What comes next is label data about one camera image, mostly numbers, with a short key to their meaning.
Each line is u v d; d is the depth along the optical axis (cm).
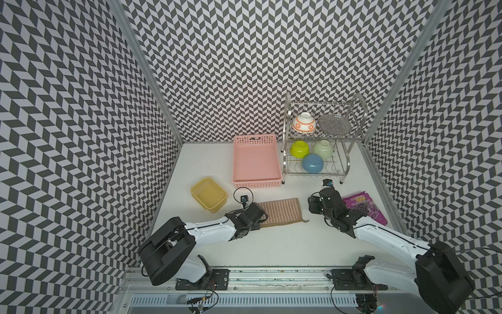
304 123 84
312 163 101
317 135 85
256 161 110
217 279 75
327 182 76
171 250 42
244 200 79
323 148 104
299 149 105
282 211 91
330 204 65
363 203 88
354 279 67
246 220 68
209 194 99
